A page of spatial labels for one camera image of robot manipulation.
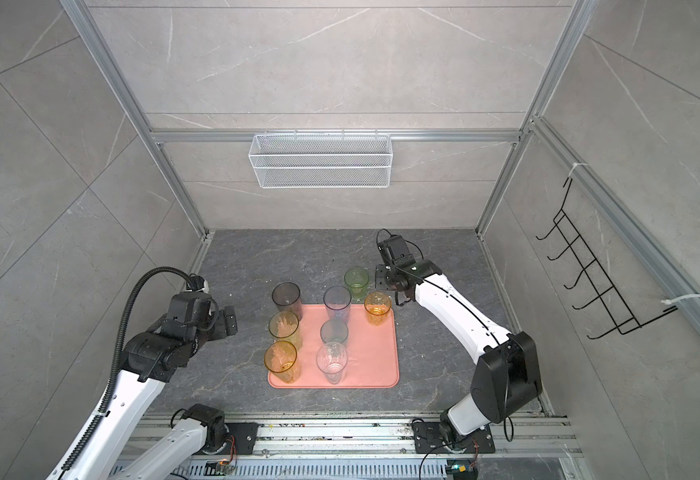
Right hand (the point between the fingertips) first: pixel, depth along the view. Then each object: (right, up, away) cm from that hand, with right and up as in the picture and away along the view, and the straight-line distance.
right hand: (386, 273), depth 86 cm
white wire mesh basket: (-21, +38, +15) cm, 46 cm away
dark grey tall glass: (-30, -8, +4) cm, 31 cm away
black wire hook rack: (+45, -2, -23) cm, 51 cm away
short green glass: (-8, -3, +14) cm, 16 cm away
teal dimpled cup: (-15, -17, 0) cm, 23 cm away
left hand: (-44, -8, -13) cm, 47 cm away
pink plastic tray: (-4, -23, +2) cm, 24 cm away
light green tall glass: (-30, -15, +1) cm, 34 cm away
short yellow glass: (-2, -11, +7) cm, 13 cm away
